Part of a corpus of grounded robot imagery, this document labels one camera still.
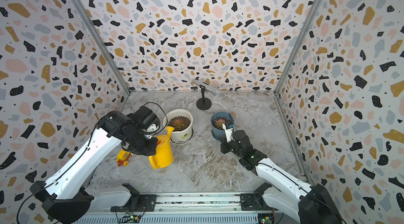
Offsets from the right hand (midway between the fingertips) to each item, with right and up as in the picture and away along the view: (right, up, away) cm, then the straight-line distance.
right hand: (220, 138), depth 82 cm
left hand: (-28, -3, -16) cm, 32 cm away
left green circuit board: (-40, -34, -12) cm, 54 cm away
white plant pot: (-19, +10, +13) cm, 25 cm away
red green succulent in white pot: (-23, +6, +8) cm, 26 cm away
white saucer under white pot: (-22, -5, +12) cm, 25 cm away
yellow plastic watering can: (-25, -5, -13) cm, 29 cm away
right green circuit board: (+21, -34, -11) cm, 41 cm away
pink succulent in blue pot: (0, +7, +11) cm, 13 cm away
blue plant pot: (0, +1, +10) cm, 10 cm away
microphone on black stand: (-10, +18, +32) cm, 38 cm away
